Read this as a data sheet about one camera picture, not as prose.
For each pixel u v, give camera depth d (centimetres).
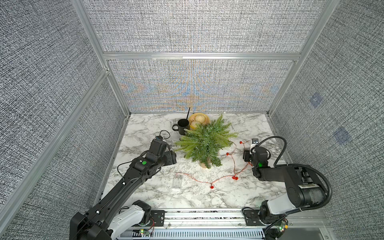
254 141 82
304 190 44
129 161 55
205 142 69
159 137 70
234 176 86
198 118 110
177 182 85
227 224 73
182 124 104
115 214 48
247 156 85
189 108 121
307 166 50
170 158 69
